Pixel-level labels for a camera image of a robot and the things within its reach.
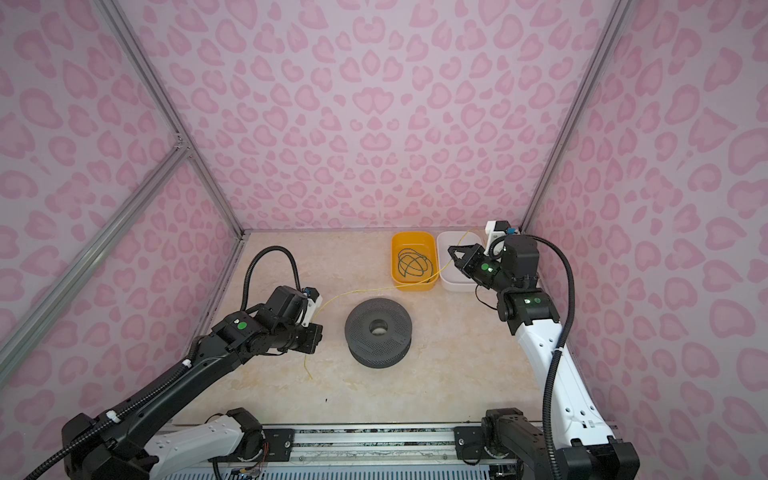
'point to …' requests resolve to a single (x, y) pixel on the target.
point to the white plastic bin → (452, 278)
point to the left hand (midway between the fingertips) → (323, 332)
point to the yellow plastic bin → (422, 241)
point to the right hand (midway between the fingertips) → (449, 246)
